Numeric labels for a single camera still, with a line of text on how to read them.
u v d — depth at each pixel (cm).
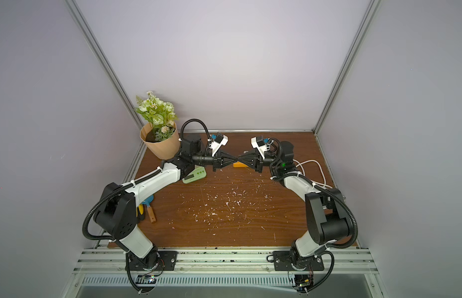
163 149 97
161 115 92
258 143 67
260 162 69
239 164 74
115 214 45
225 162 73
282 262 73
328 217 45
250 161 74
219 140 68
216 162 69
